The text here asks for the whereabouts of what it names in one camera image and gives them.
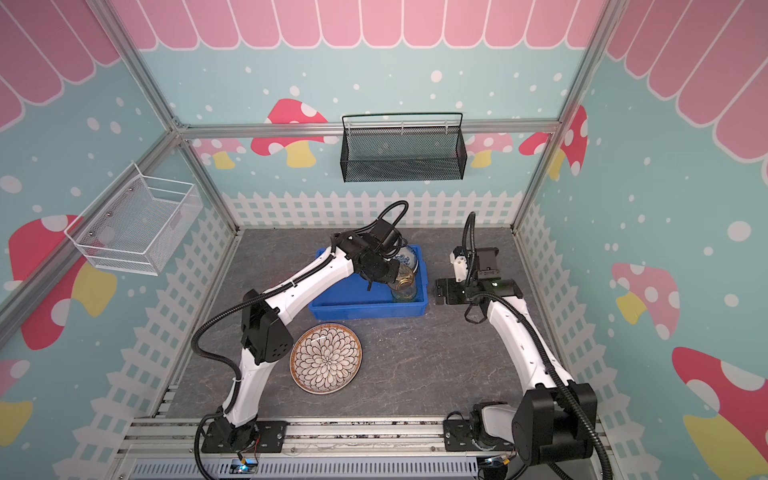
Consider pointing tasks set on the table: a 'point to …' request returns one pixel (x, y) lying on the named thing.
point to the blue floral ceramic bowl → (408, 258)
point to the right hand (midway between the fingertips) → (448, 288)
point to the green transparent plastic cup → (405, 295)
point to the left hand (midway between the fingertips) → (390, 280)
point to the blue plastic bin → (350, 299)
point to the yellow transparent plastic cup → (404, 279)
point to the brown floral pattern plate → (325, 358)
